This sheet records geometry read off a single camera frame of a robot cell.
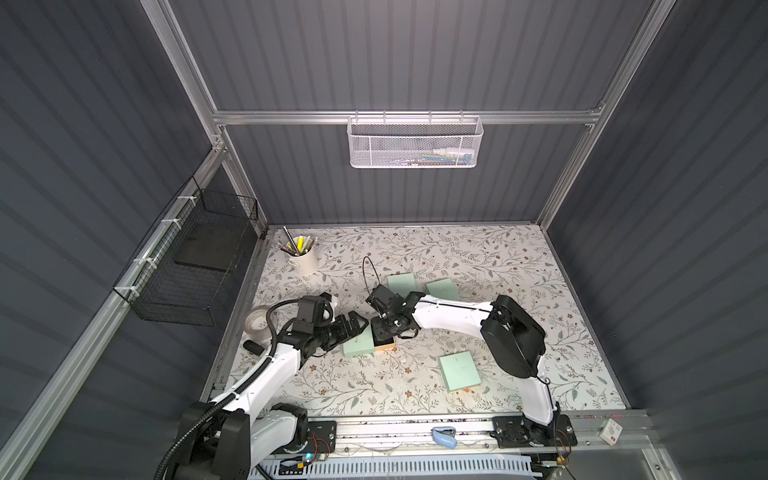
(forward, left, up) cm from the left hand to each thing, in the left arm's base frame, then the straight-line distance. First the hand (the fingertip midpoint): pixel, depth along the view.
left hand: (360, 331), depth 84 cm
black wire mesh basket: (+6, +43, +20) cm, 48 cm away
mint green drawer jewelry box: (-2, -1, -5) cm, 6 cm away
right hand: (+3, -6, -6) cm, 9 cm away
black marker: (-3, +31, -4) cm, 31 cm away
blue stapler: (-25, -22, -6) cm, 34 cm away
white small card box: (-24, -63, -7) cm, 68 cm away
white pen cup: (+26, +21, +3) cm, 33 cm away
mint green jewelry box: (+17, -27, -5) cm, 32 cm away
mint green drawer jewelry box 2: (-10, -27, -5) cm, 30 cm away
